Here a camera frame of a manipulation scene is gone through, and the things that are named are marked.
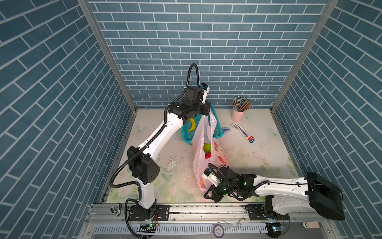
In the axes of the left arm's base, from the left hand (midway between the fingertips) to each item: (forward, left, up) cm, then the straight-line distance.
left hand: (210, 104), depth 79 cm
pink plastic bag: (-13, +4, -9) cm, 16 cm away
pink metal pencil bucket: (+15, -24, -26) cm, 38 cm away
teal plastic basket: (-2, -8, -24) cm, 25 cm away
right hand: (-40, +5, -25) cm, 47 cm away
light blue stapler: (+6, -15, -32) cm, 35 cm away
